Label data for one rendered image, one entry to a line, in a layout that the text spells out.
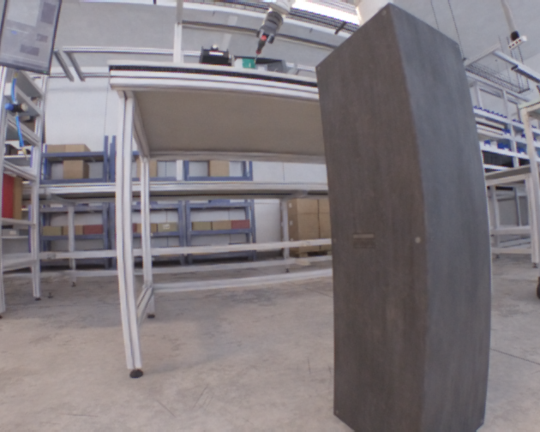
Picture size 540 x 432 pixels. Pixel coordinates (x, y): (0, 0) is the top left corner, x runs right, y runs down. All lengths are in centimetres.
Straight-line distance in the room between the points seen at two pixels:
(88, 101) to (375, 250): 573
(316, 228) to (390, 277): 420
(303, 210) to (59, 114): 475
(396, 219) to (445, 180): 11
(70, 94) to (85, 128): 76
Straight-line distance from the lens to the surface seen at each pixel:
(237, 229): 472
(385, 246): 52
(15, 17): 214
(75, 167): 504
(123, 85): 95
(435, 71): 62
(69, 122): 588
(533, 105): 200
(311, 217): 465
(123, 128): 98
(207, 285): 169
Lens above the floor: 45
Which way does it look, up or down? 3 degrees up
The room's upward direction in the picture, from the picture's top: 3 degrees counter-clockwise
